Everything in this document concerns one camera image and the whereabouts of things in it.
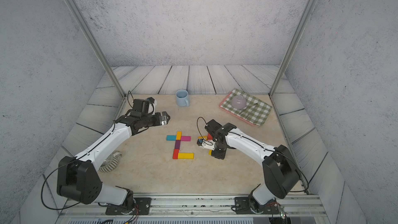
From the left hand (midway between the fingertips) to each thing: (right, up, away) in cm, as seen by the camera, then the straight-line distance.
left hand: (165, 117), depth 86 cm
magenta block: (+10, -14, +11) cm, 20 cm away
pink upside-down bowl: (+46, +9, +26) cm, 53 cm away
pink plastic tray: (+48, -3, +19) cm, 51 cm away
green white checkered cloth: (+57, +2, +23) cm, 61 cm away
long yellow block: (+8, -22, +4) cm, 24 cm away
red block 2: (+24, -13, +10) cm, 29 cm away
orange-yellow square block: (+6, -12, +11) cm, 17 cm away
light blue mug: (+6, +12, +25) cm, 29 cm away
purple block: (+5, -16, +8) cm, 19 cm away
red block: (+5, -21, +4) cm, 22 cm away
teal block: (0, -13, +13) cm, 18 cm away
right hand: (+29, -18, -2) cm, 34 cm away
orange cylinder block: (+22, -13, +10) cm, 27 cm away
